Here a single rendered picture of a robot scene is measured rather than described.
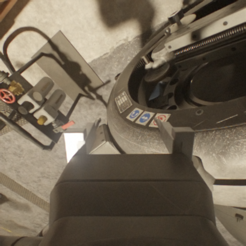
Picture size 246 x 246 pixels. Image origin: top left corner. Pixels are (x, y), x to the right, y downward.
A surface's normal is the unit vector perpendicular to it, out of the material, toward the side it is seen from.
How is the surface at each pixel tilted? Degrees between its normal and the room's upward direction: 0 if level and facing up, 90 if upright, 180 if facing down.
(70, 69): 0
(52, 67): 0
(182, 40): 24
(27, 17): 0
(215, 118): 90
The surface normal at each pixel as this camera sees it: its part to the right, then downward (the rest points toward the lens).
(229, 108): -0.58, -0.65
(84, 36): -0.12, 0.65
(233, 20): -0.44, 0.75
